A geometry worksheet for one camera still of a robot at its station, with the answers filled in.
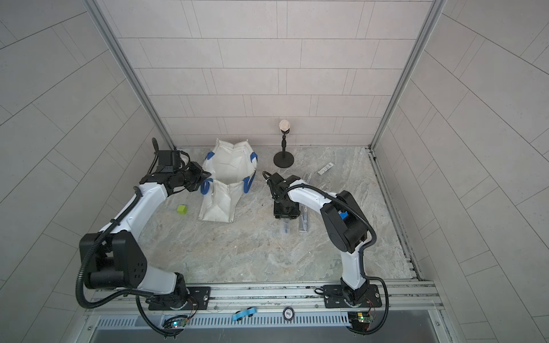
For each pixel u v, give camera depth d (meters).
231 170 1.03
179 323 0.64
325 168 1.05
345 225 0.49
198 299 0.71
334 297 0.71
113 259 0.41
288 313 0.69
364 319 0.68
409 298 0.72
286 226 0.83
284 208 0.76
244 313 0.67
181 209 0.91
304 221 0.89
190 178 0.72
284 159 1.09
